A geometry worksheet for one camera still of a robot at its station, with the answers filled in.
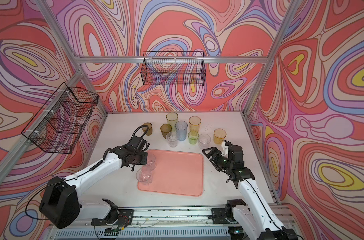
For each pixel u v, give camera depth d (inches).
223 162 26.7
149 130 40.2
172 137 40.0
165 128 39.2
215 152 27.9
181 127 38.4
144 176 33.8
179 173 36.3
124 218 28.4
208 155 27.8
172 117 39.2
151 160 33.0
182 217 29.5
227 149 29.1
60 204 15.9
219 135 41.0
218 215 28.8
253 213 18.3
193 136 39.0
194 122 37.7
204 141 38.8
